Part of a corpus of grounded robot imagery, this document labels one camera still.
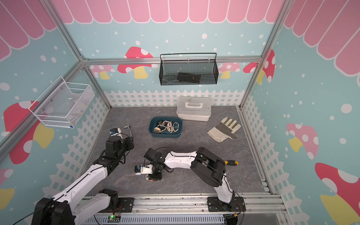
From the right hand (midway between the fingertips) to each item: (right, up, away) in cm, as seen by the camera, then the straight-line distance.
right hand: (151, 176), depth 83 cm
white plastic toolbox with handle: (+27, +42, +20) cm, 54 cm away
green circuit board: (-17, -18, -10) cm, 27 cm away
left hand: (-13, +21, +3) cm, 25 cm away
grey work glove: (+50, +26, +23) cm, 61 cm away
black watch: (+1, +31, +23) cm, 38 cm away
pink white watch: (+9, +29, +18) cm, 35 cm away
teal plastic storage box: (-4, +31, +22) cm, 39 cm away
